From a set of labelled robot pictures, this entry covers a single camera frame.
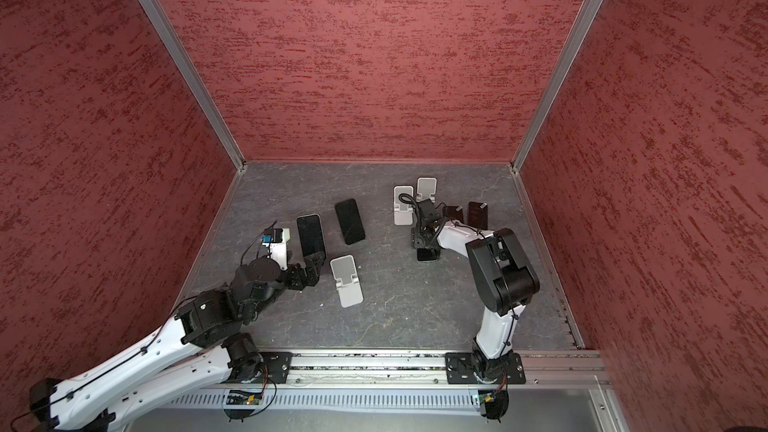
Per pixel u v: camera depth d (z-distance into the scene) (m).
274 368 0.74
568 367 0.76
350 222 0.94
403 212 1.02
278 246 0.62
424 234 0.73
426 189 1.03
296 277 0.63
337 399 0.71
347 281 0.84
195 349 0.48
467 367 0.74
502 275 0.50
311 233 0.85
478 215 1.04
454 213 1.09
